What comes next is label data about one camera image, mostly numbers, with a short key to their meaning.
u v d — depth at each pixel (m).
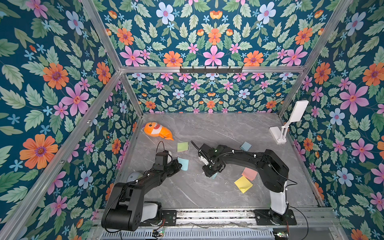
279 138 1.00
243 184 0.85
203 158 0.74
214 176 0.86
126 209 0.42
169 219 0.74
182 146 1.00
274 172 0.50
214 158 0.63
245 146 1.01
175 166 0.80
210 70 0.93
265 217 0.71
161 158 0.71
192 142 0.77
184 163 0.93
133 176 0.78
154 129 1.00
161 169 0.70
